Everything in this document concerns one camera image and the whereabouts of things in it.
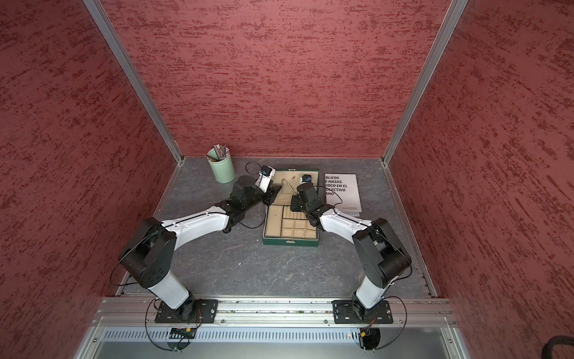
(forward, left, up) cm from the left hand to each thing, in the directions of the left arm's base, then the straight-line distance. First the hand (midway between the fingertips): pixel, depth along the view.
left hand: (275, 186), depth 88 cm
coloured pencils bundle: (+22, +27, -2) cm, 35 cm away
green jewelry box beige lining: (-12, -3, -12) cm, 17 cm away
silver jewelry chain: (+3, -5, -3) cm, 7 cm away
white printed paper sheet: (+7, -30, -14) cm, 34 cm away
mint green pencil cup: (+16, +27, -7) cm, 32 cm away
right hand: (-1, -8, -9) cm, 12 cm away
